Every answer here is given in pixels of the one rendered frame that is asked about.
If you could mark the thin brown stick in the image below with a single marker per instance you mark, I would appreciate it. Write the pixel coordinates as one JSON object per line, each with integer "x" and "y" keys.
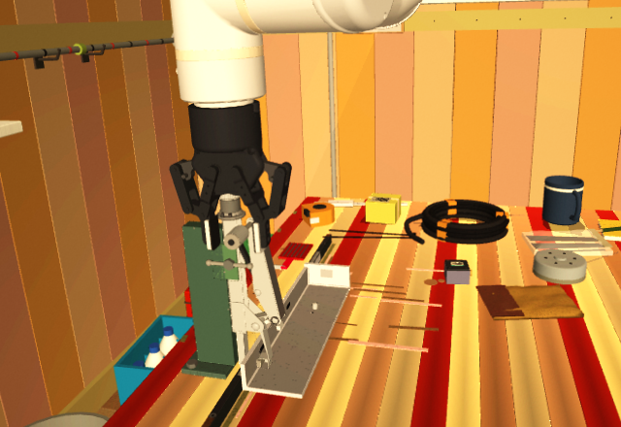
{"x": 345, "y": 323}
{"x": 344, "y": 338}
{"x": 412, "y": 328}
{"x": 378, "y": 285}

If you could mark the clear tray with strips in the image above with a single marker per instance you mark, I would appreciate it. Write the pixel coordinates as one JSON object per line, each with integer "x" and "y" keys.
{"x": 563, "y": 242}

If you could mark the white bottle with blue cap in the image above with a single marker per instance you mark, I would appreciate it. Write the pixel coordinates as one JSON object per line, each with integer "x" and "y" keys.
{"x": 167, "y": 342}
{"x": 154, "y": 356}

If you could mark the grey round disc with holes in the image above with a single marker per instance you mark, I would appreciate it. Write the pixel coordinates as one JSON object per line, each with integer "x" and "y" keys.
{"x": 558, "y": 267}

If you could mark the yellow wall batten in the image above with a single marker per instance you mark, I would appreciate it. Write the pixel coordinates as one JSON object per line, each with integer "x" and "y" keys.
{"x": 509, "y": 19}

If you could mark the pale metal locking pliers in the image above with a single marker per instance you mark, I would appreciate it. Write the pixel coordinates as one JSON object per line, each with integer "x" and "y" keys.
{"x": 264, "y": 276}

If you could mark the black rod with red bands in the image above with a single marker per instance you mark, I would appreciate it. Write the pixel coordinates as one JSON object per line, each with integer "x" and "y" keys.
{"x": 126, "y": 43}

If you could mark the green upright stand block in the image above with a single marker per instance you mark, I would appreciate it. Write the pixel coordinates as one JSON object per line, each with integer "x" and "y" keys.
{"x": 208, "y": 301}

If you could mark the white syringe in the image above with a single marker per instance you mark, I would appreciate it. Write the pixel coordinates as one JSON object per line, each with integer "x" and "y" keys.
{"x": 347, "y": 201}

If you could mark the grey knurled adjusting knob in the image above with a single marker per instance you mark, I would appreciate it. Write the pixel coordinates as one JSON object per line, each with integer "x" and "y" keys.
{"x": 231, "y": 207}

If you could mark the grey cross pin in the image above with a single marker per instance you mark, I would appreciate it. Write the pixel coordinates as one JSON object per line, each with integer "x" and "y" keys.
{"x": 216, "y": 264}

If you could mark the thin black rod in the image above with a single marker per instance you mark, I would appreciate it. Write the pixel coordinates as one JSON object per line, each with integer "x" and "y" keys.
{"x": 369, "y": 231}
{"x": 369, "y": 236}

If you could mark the grey wall pipe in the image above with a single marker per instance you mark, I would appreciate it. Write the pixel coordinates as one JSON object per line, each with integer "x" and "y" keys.
{"x": 332, "y": 107}

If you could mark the small dark grey box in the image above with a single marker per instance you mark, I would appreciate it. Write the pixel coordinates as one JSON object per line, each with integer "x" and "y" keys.
{"x": 456, "y": 272}

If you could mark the grey round lid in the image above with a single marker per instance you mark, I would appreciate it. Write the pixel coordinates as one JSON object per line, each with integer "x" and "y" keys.
{"x": 68, "y": 420}

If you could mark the white wall shelf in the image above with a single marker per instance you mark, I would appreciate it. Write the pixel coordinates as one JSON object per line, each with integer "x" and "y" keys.
{"x": 9, "y": 127}

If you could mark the dark blue mug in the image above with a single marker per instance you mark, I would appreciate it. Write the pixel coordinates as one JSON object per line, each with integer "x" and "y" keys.
{"x": 560, "y": 204}

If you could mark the red grid pad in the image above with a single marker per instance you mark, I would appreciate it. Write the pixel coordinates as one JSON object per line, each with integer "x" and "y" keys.
{"x": 296, "y": 251}

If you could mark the orange tape measure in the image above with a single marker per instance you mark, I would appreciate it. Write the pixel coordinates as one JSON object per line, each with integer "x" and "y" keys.
{"x": 317, "y": 213}

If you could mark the short pink stick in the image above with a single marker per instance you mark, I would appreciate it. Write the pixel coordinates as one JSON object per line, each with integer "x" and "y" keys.
{"x": 424, "y": 270}

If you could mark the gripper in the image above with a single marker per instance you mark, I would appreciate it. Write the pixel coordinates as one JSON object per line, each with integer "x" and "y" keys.
{"x": 225, "y": 131}

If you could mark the long pink stick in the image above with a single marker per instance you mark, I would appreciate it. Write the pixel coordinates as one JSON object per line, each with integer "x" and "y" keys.
{"x": 398, "y": 300}
{"x": 388, "y": 346}

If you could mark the black wall hook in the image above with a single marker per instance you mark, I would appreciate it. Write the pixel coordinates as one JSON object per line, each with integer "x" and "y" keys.
{"x": 39, "y": 63}
{"x": 86, "y": 57}

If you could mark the yellow striped pad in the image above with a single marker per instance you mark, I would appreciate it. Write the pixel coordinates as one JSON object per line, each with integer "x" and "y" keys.
{"x": 610, "y": 230}

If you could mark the yellow box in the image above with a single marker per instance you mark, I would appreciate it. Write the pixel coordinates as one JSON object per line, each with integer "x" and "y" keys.
{"x": 383, "y": 209}

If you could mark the brown sandpaper sheet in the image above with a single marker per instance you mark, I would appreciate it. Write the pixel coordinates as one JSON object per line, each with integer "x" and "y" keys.
{"x": 529, "y": 303}

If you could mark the blue bin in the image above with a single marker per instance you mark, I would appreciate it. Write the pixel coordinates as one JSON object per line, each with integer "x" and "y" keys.
{"x": 131, "y": 378}

